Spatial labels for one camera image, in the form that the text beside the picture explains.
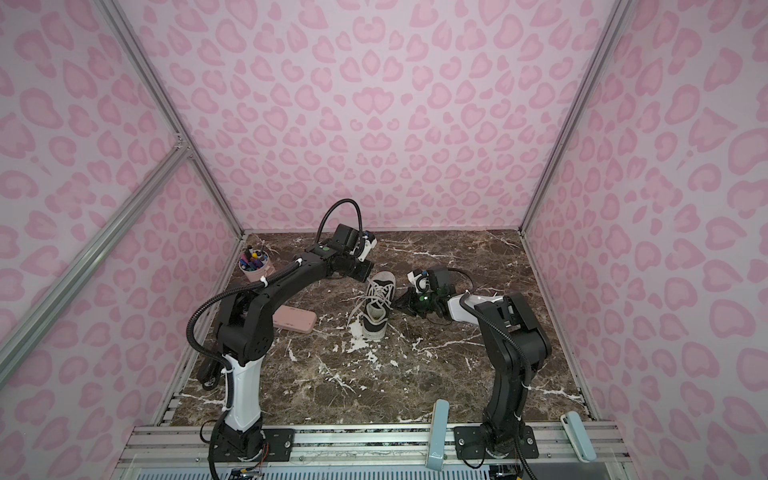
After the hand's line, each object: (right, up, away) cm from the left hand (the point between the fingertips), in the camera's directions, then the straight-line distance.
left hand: (371, 264), depth 95 cm
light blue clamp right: (+51, -40, -24) cm, 69 cm away
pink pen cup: (-38, -3, +1) cm, 38 cm away
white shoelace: (+2, -9, -1) cm, 9 cm away
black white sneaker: (+2, -16, -7) cm, 18 cm away
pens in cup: (-38, +1, -1) cm, 38 cm away
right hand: (+7, -11, -5) cm, 14 cm away
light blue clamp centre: (+18, -41, -23) cm, 50 cm away
